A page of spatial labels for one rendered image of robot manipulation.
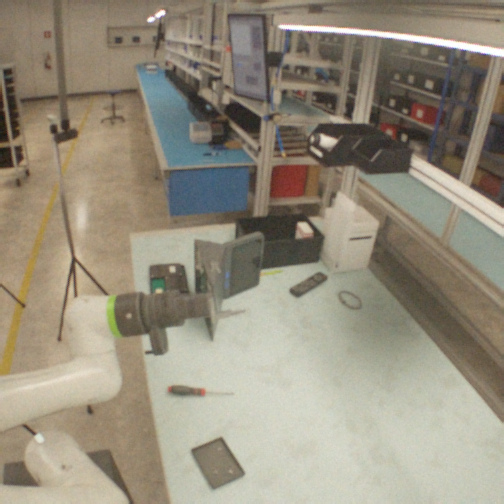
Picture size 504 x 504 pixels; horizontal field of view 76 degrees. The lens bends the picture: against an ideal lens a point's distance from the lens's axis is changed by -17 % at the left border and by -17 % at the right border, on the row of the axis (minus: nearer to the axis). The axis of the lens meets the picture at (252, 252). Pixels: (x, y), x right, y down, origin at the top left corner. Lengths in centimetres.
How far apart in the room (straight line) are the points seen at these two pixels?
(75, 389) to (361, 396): 71
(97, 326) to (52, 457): 32
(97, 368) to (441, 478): 83
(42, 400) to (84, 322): 19
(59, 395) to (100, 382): 10
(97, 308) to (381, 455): 73
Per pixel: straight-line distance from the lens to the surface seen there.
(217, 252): 112
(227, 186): 273
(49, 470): 90
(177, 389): 98
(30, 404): 74
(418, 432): 106
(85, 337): 81
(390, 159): 112
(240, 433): 94
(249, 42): 217
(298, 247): 143
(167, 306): 75
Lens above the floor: 181
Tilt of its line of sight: 32 degrees down
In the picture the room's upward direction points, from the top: 5 degrees clockwise
